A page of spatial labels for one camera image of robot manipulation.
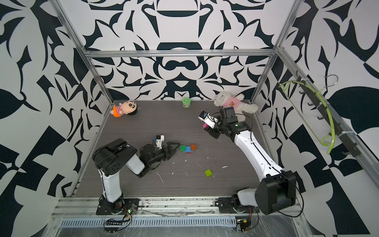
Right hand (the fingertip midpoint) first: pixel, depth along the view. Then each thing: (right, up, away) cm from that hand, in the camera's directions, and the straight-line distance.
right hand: (208, 122), depth 82 cm
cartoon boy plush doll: (-53, +9, +23) cm, 59 cm away
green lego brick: (-14, -16, +7) cm, 22 cm away
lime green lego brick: (0, -29, +2) cm, 29 cm away
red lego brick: (-11, -19, +10) cm, 24 cm away
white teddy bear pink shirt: (+16, +16, +29) cm, 36 cm away
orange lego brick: (-8, -15, +7) cm, 19 cm away
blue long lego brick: (-11, -17, +9) cm, 22 cm away
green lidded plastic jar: (-13, +13, +33) cm, 38 cm away
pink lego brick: (-2, -2, -3) cm, 4 cm away
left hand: (-17, -14, +6) cm, 23 cm away
